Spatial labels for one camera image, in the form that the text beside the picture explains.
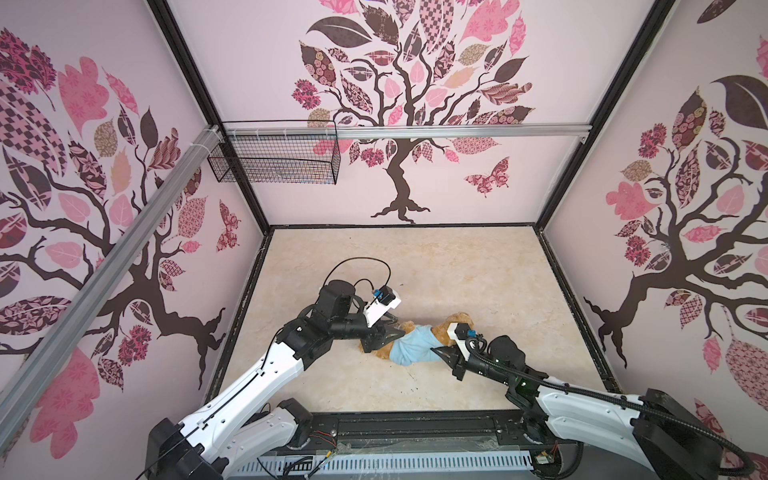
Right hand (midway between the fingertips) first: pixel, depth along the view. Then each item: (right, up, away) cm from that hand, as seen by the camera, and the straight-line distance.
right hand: (434, 341), depth 77 cm
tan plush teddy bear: (-14, -3, 0) cm, 14 cm away
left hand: (-10, +5, -7) cm, 13 cm away
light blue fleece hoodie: (-5, 0, -4) cm, 6 cm away
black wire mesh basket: (-58, +62, +45) cm, 96 cm away
